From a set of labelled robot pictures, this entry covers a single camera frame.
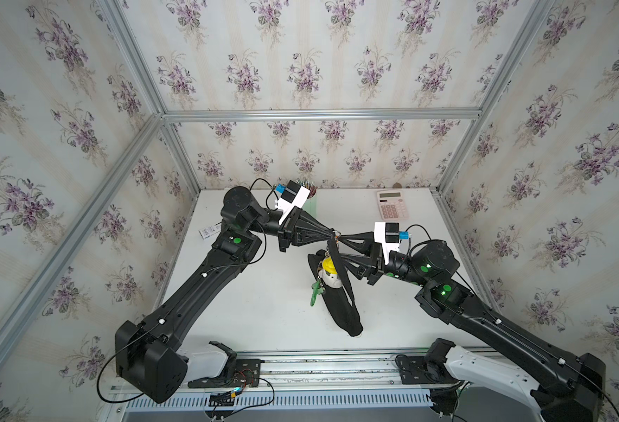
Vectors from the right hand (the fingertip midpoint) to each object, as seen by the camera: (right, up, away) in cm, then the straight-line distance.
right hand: (342, 247), depth 56 cm
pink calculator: (+28, +11, +55) cm, 63 cm away
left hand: (-2, +1, -3) cm, 4 cm away
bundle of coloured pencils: (-8, +19, +46) cm, 51 cm away
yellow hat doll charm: (-3, -6, +2) cm, 7 cm away
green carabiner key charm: (-5, -14, +16) cm, 21 cm away
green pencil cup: (-7, +10, +44) cm, 46 cm away
